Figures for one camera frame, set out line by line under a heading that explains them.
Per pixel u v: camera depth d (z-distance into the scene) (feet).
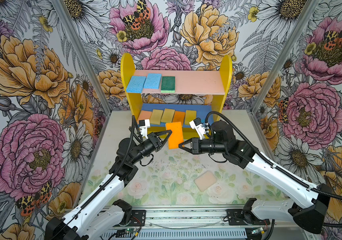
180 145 2.10
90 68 3.11
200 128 2.02
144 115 3.18
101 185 1.57
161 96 3.80
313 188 1.31
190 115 3.24
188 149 2.03
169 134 2.10
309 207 1.31
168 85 2.50
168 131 2.13
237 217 2.41
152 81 2.56
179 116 3.17
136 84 2.50
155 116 3.19
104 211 1.92
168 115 3.20
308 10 2.40
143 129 2.08
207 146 1.89
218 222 2.43
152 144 1.95
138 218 2.40
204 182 2.81
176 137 2.14
